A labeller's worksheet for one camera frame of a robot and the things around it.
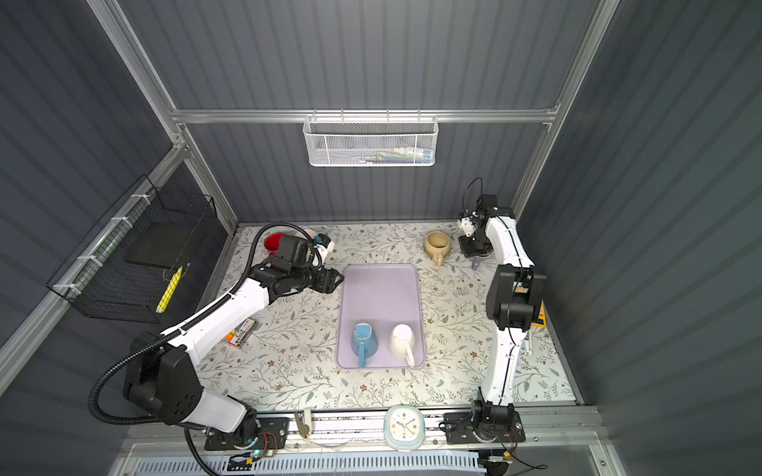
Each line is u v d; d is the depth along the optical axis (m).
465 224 0.92
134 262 0.74
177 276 0.72
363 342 0.80
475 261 0.93
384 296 0.99
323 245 0.75
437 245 1.03
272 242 1.08
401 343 0.79
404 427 0.72
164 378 0.42
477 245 0.85
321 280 0.75
